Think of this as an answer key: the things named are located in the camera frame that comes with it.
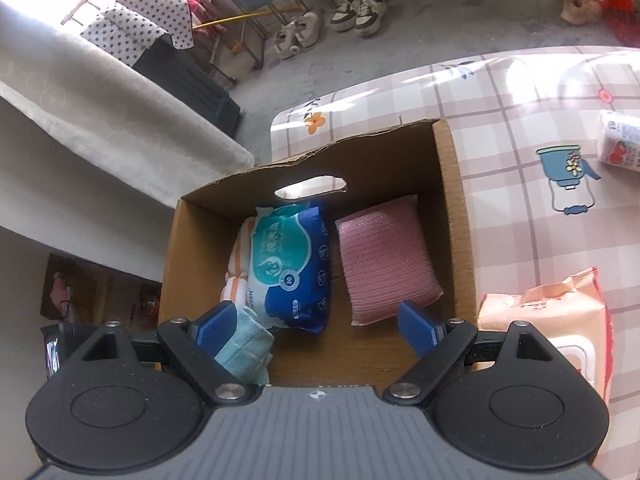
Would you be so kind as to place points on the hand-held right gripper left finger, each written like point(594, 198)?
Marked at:
point(217, 325)

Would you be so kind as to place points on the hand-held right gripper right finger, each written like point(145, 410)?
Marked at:
point(417, 327)

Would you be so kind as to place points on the light blue towel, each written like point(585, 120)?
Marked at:
point(250, 347)

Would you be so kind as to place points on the brown cardboard box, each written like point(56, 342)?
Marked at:
point(380, 350)

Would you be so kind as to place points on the orange striped towel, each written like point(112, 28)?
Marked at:
point(240, 260)

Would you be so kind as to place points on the pink cloth pad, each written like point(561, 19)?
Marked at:
point(385, 260)

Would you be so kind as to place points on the blue wipes pack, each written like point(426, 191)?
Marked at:
point(290, 265)

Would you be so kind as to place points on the open box of odds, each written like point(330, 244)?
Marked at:
point(95, 290)

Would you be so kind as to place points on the pink wet wipes pack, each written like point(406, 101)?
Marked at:
point(550, 310)

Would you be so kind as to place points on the checked tablecloth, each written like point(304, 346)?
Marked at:
point(525, 220)

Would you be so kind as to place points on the small white tissue pack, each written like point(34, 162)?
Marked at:
point(620, 142)

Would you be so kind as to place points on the metal drying rack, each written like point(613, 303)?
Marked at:
point(235, 50)

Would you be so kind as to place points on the beige sandal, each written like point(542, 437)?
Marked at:
point(285, 40)

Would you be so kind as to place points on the yellow stick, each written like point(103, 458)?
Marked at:
point(240, 19)

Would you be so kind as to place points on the star dotted white cloth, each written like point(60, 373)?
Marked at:
point(140, 27)

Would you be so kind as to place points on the white chunky shoes pair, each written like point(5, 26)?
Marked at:
point(307, 27)

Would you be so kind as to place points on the white green sneaker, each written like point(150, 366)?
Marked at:
point(371, 12)
point(345, 10)

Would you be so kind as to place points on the red bag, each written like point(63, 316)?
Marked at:
point(622, 5)

